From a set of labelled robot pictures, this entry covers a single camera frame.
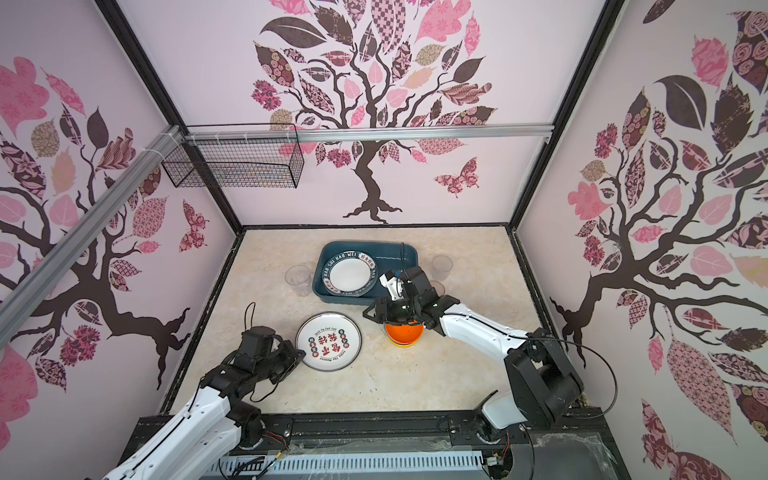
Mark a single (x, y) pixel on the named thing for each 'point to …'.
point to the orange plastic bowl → (404, 334)
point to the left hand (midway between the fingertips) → (307, 358)
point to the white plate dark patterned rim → (350, 273)
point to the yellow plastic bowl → (404, 345)
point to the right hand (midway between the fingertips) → (368, 312)
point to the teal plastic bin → (388, 256)
